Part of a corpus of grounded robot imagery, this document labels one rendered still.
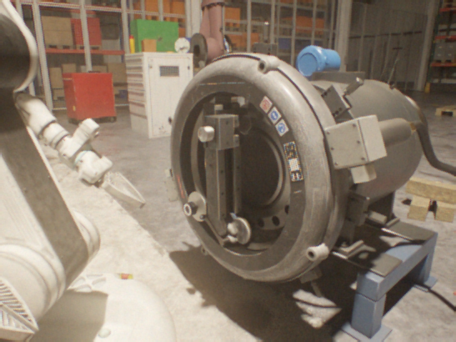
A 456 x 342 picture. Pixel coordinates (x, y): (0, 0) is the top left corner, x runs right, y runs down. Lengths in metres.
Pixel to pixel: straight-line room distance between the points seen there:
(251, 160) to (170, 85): 3.71
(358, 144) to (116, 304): 0.72
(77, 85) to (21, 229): 5.57
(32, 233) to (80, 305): 0.36
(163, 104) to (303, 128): 4.15
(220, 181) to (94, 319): 0.53
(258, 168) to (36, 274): 0.93
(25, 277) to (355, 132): 0.72
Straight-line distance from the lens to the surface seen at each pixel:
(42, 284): 0.69
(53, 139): 0.94
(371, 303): 1.35
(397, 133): 0.99
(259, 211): 1.21
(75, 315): 1.04
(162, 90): 4.91
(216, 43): 5.45
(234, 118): 1.01
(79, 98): 6.24
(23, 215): 0.71
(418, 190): 2.65
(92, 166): 0.89
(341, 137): 0.84
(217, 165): 1.09
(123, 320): 0.99
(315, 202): 0.89
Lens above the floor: 0.93
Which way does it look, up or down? 17 degrees down
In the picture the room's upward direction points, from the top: straight up
